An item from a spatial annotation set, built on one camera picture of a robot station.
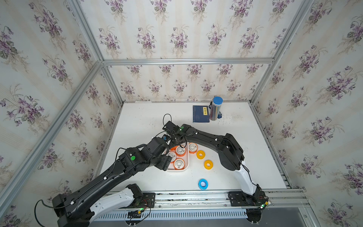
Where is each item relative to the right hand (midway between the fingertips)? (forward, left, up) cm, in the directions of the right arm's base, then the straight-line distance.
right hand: (172, 143), depth 91 cm
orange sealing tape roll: (-8, -1, -2) cm, 8 cm away
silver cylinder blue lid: (+23, -30, +9) cm, 39 cm away
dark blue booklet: (+28, -20, -4) cm, 35 cm away
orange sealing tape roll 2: (-5, -5, -2) cm, 8 cm away
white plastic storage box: (-10, -9, 0) cm, 14 cm away
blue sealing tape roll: (-23, -19, -4) cm, 30 cm away
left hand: (-16, +1, +13) cm, 21 cm away
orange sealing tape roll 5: (-2, -13, -2) cm, 14 cm away
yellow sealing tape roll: (-6, -18, -4) cm, 20 cm away
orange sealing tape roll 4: (-3, -1, -2) cm, 4 cm away
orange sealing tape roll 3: (-12, -5, -3) cm, 14 cm away
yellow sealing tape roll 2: (-12, -23, -5) cm, 26 cm away
